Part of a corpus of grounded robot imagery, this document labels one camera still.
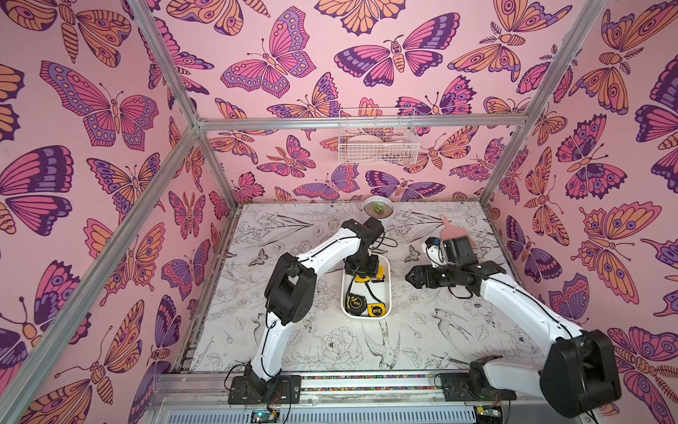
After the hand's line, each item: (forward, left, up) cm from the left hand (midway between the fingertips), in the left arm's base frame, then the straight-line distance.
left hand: (371, 274), depth 90 cm
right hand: (-3, -13, +5) cm, 14 cm away
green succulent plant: (+27, -4, +6) cm, 28 cm away
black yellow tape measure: (-9, +6, -4) cm, 11 cm away
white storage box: (-7, +1, -6) cm, 9 cm away
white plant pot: (+26, 0, +4) cm, 26 cm away
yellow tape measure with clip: (+2, -3, -4) cm, 6 cm away
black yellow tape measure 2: (-11, -1, -4) cm, 11 cm away
